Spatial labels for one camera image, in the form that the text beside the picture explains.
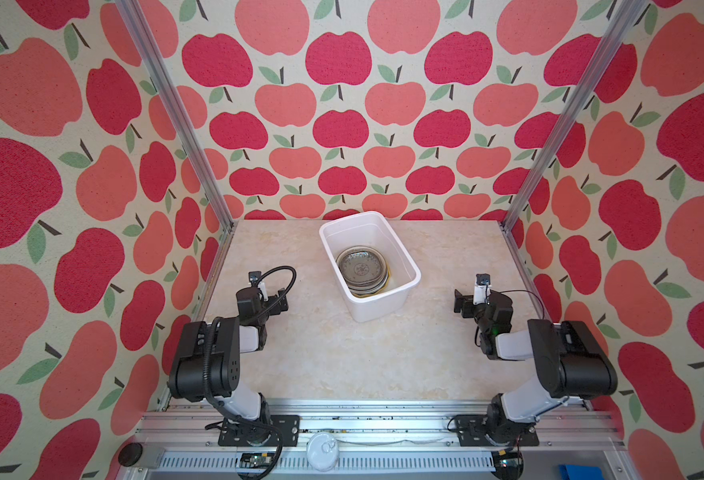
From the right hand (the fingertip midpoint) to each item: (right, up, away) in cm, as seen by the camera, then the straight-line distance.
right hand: (479, 290), depth 94 cm
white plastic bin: (-34, +20, +10) cm, 40 cm away
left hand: (-67, 0, +2) cm, 67 cm away
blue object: (+12, -39, -27) cm, 48 cm away
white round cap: (-48, -34, -27) cm, 64 cm away
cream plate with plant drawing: (-38, +7, +7) cm, 39 cm away
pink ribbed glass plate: (-37, 0, +2) cm, 37 cm away
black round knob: (-89, -31, -32) cm, 99 cm away
